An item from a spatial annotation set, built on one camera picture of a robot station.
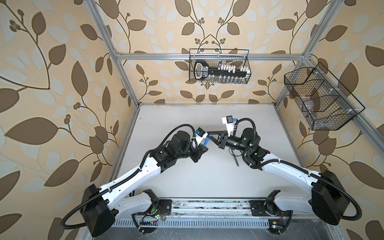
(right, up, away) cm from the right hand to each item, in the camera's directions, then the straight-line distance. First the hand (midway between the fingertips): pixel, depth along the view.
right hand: (206, 137), depth 69 cm
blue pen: (0, -2, +1) cm, 3 cm away
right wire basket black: (+59, +16, +4) cm, 61 cm away
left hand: (0, -5, +3) cm, 5 cm away
